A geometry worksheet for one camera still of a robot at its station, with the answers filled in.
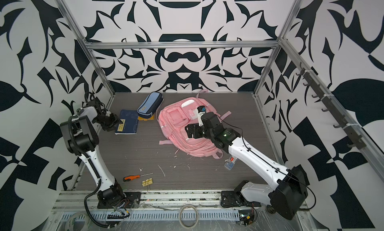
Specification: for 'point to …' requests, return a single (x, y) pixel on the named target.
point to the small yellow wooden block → (147, 182)
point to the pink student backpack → (173, 117)
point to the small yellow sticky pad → (141, 118)
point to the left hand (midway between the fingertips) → (119, 122)
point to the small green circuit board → (246, 219)
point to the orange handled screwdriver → (128, 178)
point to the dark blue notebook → (130, 119)
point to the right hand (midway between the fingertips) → (192, 125)
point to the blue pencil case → (149, 105)
